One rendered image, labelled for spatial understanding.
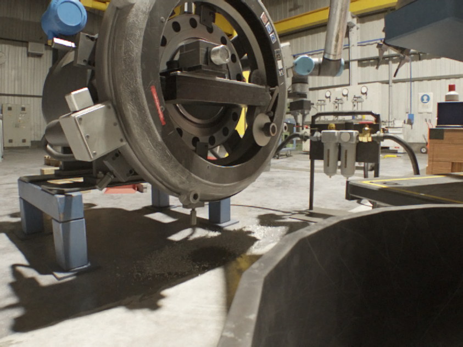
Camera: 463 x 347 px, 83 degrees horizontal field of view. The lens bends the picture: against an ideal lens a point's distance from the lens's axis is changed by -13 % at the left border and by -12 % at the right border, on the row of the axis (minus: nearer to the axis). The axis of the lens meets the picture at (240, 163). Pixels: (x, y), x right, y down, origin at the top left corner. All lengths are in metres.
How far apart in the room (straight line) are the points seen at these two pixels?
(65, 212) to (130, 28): 0.57
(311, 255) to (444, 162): 1.17
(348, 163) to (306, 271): 1.37
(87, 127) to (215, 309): 0.52
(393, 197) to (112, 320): 0.67
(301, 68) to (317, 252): 1.29
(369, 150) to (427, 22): 1.05
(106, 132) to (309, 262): 0.57
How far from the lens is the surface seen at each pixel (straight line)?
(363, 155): 1.58
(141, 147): 0.71
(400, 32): 0.65
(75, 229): 1.01
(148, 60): 0.71
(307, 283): 0.17
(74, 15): 1.48
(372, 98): 7.41
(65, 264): 1.03
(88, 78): 1.05
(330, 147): 1.55
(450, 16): 0.58
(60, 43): 0.77
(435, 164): 1.31
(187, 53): 0.76
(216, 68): 0.75
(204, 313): 0.76
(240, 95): 0.91
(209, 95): 0.80
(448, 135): 1.31
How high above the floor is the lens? 0.42
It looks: 5 degrees down
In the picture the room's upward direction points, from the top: straight up
